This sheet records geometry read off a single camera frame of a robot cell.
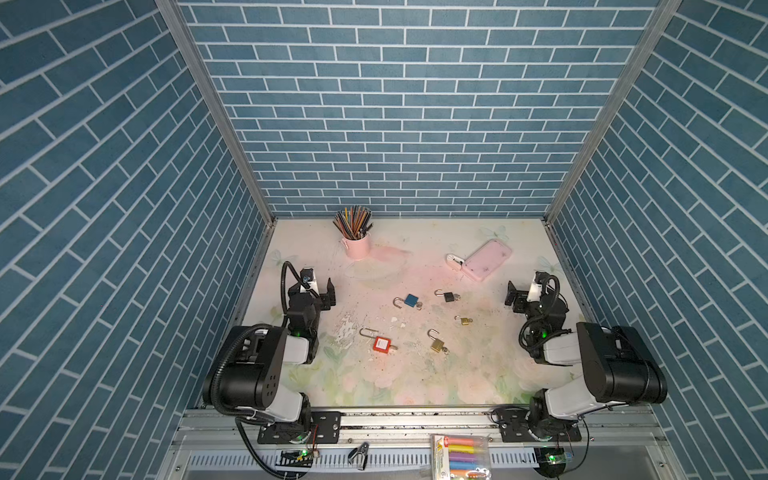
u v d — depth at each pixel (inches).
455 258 41.6
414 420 30.3
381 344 34.1
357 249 40.4
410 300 38.1
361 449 27.7
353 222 41.0
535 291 31.9
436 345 34.3
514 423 29.0
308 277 30.4
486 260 41.6
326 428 28.7
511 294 33.4
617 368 17.9
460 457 27.1
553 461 27.5
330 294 33.1
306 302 28.0
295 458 28.1
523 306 33.1
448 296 38.8
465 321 36.7
